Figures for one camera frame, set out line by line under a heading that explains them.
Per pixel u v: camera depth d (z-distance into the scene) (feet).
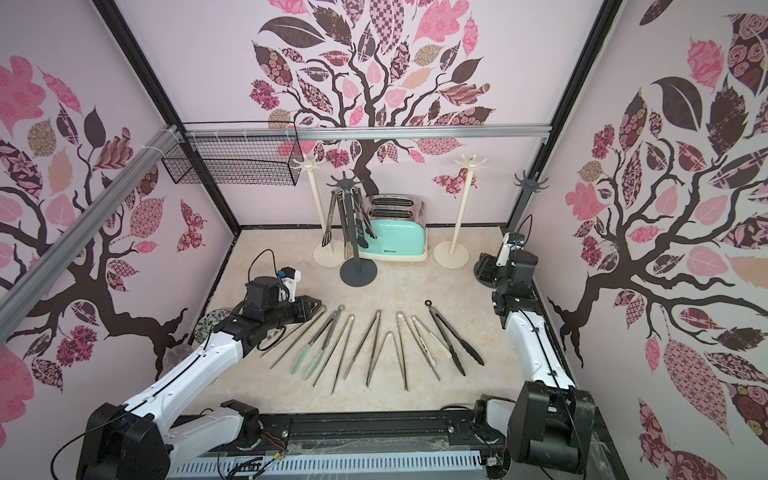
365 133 3.02
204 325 2.94
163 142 2.67
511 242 2.30
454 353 2.78
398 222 3.33
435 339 2.92
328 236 3.01
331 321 3.05
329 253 3.61
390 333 2.97
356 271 3.49
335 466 2.29
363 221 2.81
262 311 2.04
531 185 2.50
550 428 1.33
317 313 2.63
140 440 1.26
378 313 3.10
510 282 2.04
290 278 2.44
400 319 3.10
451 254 3.61
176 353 2.36
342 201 2.48
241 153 3.10
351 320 3.10
